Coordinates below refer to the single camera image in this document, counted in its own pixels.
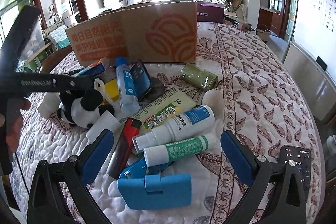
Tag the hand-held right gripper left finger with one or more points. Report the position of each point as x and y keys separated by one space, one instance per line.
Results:
x=97 y=155

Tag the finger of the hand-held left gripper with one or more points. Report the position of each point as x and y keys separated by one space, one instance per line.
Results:
x=78 y=82

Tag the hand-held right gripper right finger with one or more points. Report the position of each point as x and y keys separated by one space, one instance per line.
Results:
x=236 y=155

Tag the panda plush toy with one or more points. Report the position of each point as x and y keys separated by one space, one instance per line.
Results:
x=78 y=111

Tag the blue capped spray bottle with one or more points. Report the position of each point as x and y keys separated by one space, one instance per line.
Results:
x=126 y=87

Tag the white blue label spray bottle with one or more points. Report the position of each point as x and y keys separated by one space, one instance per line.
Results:
x=178 y=127

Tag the blue case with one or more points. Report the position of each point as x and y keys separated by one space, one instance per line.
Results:
x=157 y=192

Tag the green and yellow packet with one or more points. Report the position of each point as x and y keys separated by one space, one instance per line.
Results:
x=168 y=106

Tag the green thread spool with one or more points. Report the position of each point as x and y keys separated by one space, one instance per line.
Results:
x=198 y=76

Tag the printed cardboard box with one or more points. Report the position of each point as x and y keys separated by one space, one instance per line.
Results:
x=157 y=29

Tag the person's left hand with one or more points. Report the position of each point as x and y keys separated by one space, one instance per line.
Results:
x=25 y=104

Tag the blue and orange box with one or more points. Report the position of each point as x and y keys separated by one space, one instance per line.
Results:
x=92 y=69

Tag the dark tube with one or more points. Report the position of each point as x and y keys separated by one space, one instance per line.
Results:
x=119 y=158

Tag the white clothespin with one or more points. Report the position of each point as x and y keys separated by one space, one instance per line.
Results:
x=101 y=88

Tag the blue plastic tool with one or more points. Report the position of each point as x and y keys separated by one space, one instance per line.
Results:
x=136 y=170

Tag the red lighter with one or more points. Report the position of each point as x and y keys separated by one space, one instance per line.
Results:
x=130 y=129

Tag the teal box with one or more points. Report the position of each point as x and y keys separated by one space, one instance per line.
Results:
x=60 y=39

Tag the white green label tube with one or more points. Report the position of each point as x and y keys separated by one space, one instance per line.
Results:
x=181 y=149

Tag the white egg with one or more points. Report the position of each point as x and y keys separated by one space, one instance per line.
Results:
x=211 y=99

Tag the blue printed box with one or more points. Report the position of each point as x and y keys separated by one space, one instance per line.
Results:
x=140 y=77

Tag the black whiteboard eraser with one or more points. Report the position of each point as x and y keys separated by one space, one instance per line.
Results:
x=322 y=63

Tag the small cardboard box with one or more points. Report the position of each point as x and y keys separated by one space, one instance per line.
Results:
x=244 y=26

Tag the purple box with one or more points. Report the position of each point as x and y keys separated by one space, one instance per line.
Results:
x=210 y=12

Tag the wooden glazed door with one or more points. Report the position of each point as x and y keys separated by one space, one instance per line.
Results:
x=278 y=11

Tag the whiteboard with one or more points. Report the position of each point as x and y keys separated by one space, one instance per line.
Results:
x=315 y=3

